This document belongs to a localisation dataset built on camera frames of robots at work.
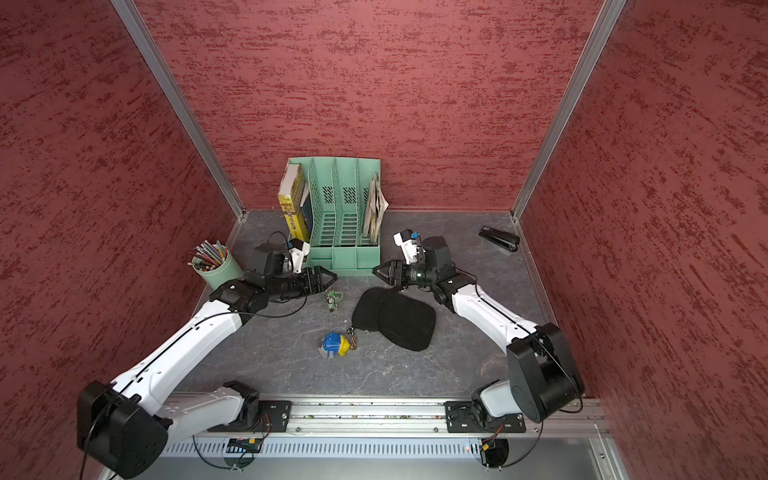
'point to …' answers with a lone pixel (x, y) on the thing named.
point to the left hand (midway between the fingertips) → (328, 285)
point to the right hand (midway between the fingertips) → (377, 276)
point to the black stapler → (502, 239)
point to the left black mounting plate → (275, 416)
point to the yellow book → (290, 194)
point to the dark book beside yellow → (307, 209)
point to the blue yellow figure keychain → (334, 343)
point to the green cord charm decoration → (333, 298)
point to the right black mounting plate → (462, 417)
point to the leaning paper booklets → (377, 206)
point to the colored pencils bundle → (207, 256)
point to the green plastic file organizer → (338, 193)
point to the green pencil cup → (218, 276)
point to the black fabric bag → (402, 319)
